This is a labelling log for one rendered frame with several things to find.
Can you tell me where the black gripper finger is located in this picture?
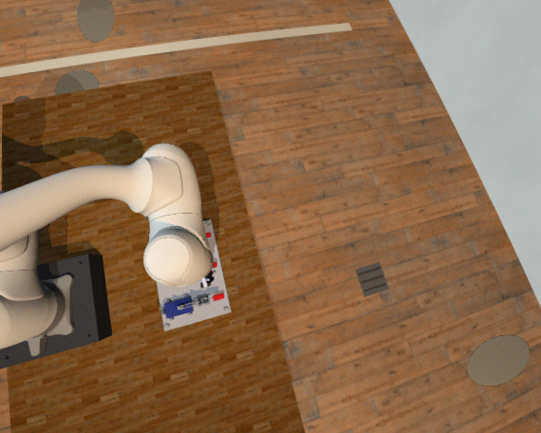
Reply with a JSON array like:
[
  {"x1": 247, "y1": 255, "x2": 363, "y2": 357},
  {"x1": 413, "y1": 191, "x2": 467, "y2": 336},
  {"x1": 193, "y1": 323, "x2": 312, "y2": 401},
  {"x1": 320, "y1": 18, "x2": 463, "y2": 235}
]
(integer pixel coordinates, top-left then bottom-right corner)
[{"x1": 200, "y1": 270, "x2": 216, "y2": 289}]

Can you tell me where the blue rectangular block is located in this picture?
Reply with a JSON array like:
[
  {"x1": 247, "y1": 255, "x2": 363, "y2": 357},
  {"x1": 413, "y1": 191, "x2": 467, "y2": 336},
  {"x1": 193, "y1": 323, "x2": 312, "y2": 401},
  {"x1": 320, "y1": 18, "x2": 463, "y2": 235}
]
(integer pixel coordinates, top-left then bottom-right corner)
[{"x1": 164, "y1": 297, "x2": 194, "y2": 319}]

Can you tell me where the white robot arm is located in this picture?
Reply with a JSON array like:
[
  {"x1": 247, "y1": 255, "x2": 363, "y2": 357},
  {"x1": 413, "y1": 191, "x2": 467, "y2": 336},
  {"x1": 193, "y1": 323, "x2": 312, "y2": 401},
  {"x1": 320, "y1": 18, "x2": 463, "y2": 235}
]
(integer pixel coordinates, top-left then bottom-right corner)
[{"x1": 0, "y1": 143, "x2": 214, "y2": 356}]

